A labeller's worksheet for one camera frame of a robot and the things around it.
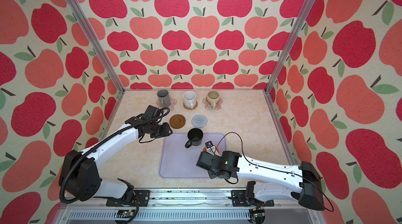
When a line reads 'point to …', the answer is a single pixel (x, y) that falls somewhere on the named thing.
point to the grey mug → (164, 98)
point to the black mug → (196, 135)
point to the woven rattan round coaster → (190, 109)
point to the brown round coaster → (177, 121)
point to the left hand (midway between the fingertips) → (173, 133)
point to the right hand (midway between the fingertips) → (215, 165)
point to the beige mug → (212, 97)
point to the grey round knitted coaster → (199, 121)
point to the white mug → (189, 99)
